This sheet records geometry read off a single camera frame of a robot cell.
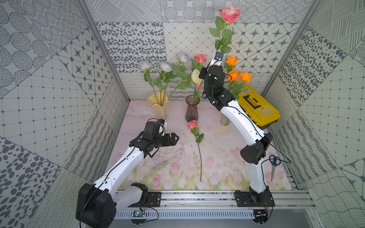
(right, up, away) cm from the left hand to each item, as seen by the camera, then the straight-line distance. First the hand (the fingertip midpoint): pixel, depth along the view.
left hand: (172, 135), depth 81 cm
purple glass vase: (+12, +14, +19) cm, 26 cm away
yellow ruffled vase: (-10, +15, +14) cm, 23 cm away
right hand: (+20, +38, -8) cm, 44 cm away
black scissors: (+65, -17, +7) cm, 67 cm away
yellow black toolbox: (+57, +14, +11) cm, 60 cm away
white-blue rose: (-5, +37, +9) cm, 39 cm away
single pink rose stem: (+13, +4, +20) cm, 24 cm away
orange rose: (+44, +35, +4) cm, 56 cm away
